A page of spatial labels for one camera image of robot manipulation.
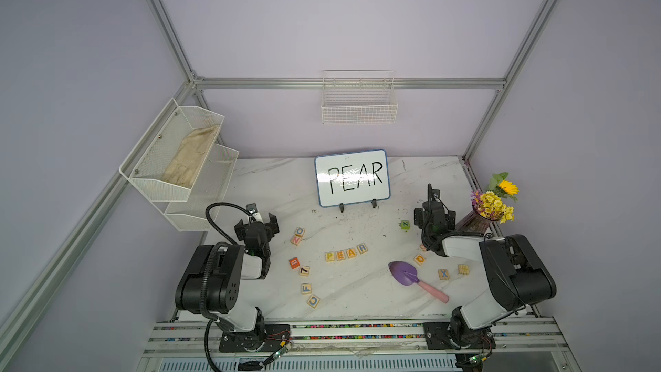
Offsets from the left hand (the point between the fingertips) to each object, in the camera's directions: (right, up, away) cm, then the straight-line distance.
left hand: (256, 219), depth 94 cm
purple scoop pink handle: (+53, -17, -10) cm, 56 cm away
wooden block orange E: (+31, -12, -5) cm, 34 cm away
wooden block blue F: (+20, -20, -12) cm, 31 cm away
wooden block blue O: (+16, -5, +1) cm, 17 cm away
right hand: (+66, +4, +2) cm, 66 cm away
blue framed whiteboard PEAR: (+36, +16, +7) cm, 40 cm away
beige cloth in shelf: (-16, +18, -17) cm, 30 cm away
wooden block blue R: (+39, -10, -3) cm, 40 cm away
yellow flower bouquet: (+77, +8, -19) cm, 80 cm away
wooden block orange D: (+59, -13, -6) cm, 61 cm away
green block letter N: (+56, -2, +2) cm, 56 cm away
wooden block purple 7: (+19, -16, -8) cm, 27 cm away
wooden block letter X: (+67, -17, -8) cm, 69 cm away
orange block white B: (+15, -14, -6) cm, 22 cm away
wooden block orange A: (+35, -12, -4) cm, 37 cm away
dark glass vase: (+75, +1, -12) cm, 76 cm away
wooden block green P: (+28, -12, -6) cm, 31 cm away
